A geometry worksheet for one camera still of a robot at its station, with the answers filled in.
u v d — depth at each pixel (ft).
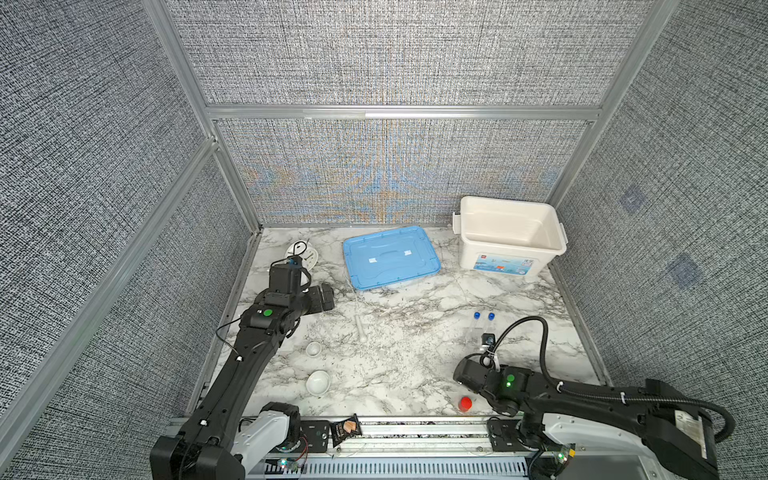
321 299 2.33
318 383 2.62
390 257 3.61
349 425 2.40
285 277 1.93
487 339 2.46
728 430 1.42
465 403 2.51
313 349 2.82
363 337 2.94
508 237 3.73
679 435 1.38
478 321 2.57
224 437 1.31
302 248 3.32
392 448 2.40
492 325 2.64
